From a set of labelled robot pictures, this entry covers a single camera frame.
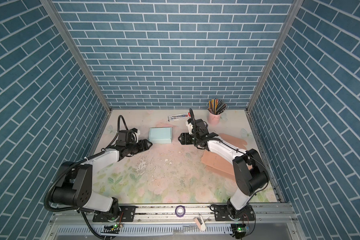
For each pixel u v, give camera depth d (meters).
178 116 1.15
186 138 0.79
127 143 0.74
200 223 0.69
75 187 0.44
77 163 0.47
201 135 0.70
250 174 0.46
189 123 0.82
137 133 0.87
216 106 1.07
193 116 0.69
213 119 1.05
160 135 1.05
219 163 0.91
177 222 0.72
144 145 0.84
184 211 0.74
